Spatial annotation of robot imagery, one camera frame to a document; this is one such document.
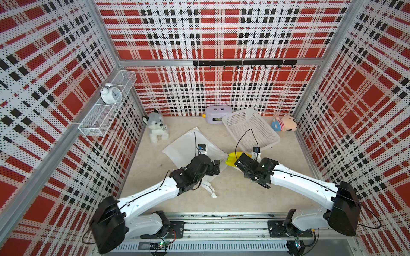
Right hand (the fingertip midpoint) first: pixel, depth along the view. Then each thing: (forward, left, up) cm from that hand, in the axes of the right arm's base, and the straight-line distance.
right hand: (255, 169), depth 81 cm
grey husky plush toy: (+27, +57, +2) cm, 63 cm away
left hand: (+3, +21, +3) cm, 22 cm away
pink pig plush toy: (+37, -29, -7) cm, 47 cm away
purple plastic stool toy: (+45, +21, -4) cm, 50 cm away
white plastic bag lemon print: (+16, +42, -8) cm, 46 cm away
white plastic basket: (+8, +5, +22) cm, 24 cm away
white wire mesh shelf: (+26, +88, +10) cm, 93 cm away
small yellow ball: (+46, +29, -7) cm, 55 cm away
